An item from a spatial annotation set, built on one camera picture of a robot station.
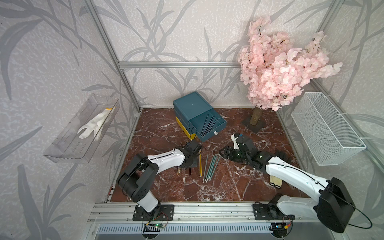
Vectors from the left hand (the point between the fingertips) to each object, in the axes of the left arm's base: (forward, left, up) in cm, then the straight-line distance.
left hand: (193, 164), depth 91 cm
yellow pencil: (0, -4, 0) cm, 4 cm away
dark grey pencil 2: (+19, -7, +15) cm, 25 cm away
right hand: (+1, -16, +13) cm, 21 cm away
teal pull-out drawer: (+19, -9, +15) cm, 26 cm away
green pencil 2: (-2, -13, 0) cm, 14 cm away
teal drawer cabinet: (+29, +2, +21) cm, 36 cm away
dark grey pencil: (+17, -12, +16) cm, 26 cm away
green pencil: (-3, -8, 0) cm, 8 cm away
